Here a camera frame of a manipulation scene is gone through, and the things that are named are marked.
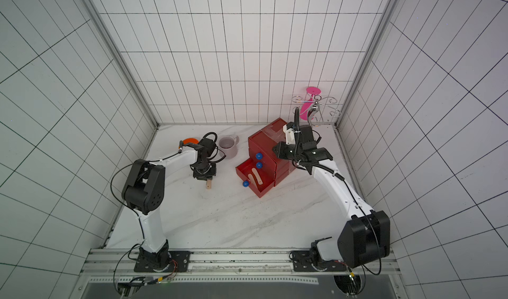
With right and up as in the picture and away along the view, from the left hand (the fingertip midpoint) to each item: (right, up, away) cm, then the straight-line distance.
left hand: (208, 180), depth 94 cm
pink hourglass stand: (+52, +45, +4) cm, 69 cm away
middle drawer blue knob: (+25, +8, -6) cm, 27 cm away
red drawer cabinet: (+25, +16, -12) cm, 32 cm away
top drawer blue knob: (+25, +13, -11) cm, 30 cm away
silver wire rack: (+52, +34, -4) cm, 62 cm away
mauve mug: (+8, +17, +12) cm, 22 cm away
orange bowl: (-13, +19, +14) cm, 28 cm away
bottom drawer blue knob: (+18, -1, -4) cm, 19 cm away
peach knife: (+24, +2, +1) cm, 24 cm away
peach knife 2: (+21, 0, +1) cm, 21 cm away
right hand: (+32, +16, -11) cm, 37 cm away
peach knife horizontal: (+1, -2, -1) cm, 2 cm away
